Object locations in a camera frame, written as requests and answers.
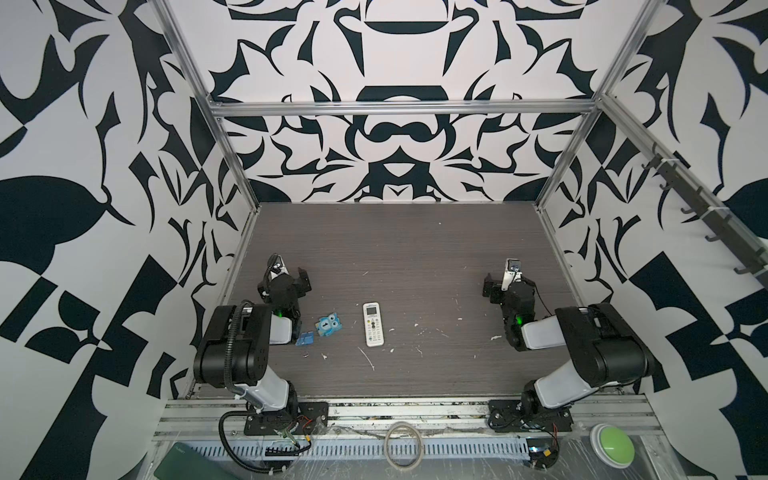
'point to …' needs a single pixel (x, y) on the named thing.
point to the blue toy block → (329, 324)
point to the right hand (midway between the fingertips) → (509, 273)
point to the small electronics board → (543, 452)
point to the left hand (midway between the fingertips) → (282, 269)
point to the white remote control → (373, 324)
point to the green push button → (612, 445)
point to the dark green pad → (183, 462)
